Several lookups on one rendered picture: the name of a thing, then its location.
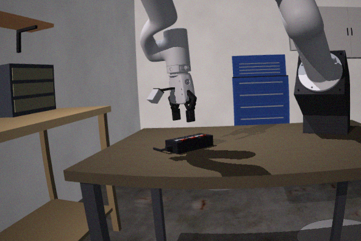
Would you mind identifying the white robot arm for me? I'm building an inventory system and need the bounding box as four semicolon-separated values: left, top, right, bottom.
140;0;343;104

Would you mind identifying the dark grey power strip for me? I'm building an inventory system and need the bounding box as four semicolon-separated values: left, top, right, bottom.
153;133;213;154

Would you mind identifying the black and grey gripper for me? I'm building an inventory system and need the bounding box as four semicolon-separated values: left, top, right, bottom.
168;73;197;123

